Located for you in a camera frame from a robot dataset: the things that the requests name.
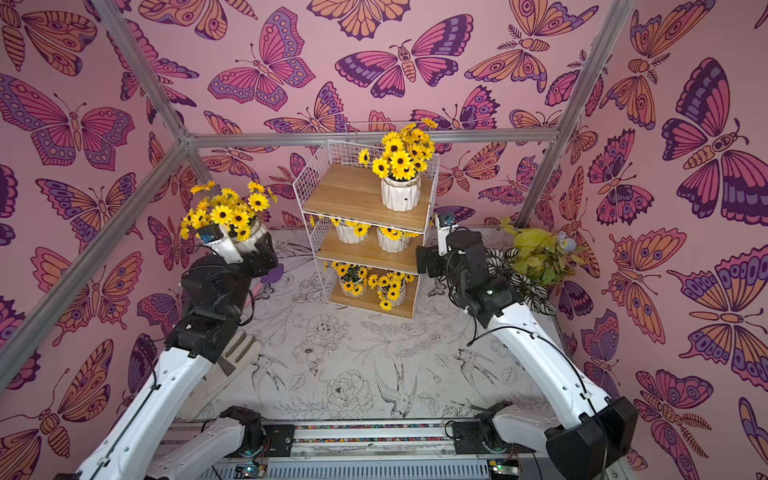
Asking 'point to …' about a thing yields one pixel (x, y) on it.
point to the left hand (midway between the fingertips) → (256, 236)
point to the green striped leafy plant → (538, 261)
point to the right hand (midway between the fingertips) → (442, 240)
